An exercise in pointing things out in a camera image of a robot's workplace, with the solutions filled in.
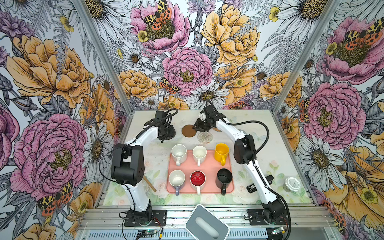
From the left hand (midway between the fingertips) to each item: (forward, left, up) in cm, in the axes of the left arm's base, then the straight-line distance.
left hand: (172, 137), depth 95 cm
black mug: (-23, -31, -7) cm, 39 cm away
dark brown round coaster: (+11, -9, -9) cm, 17 cm away
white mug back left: (-8, -4, -7) cm, 11 cm away
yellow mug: (-7, -31, -7) cm, 32 cm away
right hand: (+9, -14, -5) cm, 17 cm away
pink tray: (-15, -23, -11) cm, 30 cm away
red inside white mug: (-24, -15, -7) cm, 29 cm away
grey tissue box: (-45, -17, -8) cm, 49 cm away
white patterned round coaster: (+5, -21, -8) cm, 23 cm away
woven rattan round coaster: (-3, -26, +12) cm, 29 cm away
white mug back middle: (-9, -17, -6) cm, 20 cm away
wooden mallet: (-25, +11, -9) cm, 29 cm away
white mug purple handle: (-24, -4, -7) cm, 25 cm away
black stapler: (-30, -44, -4) cm, 53 cm away
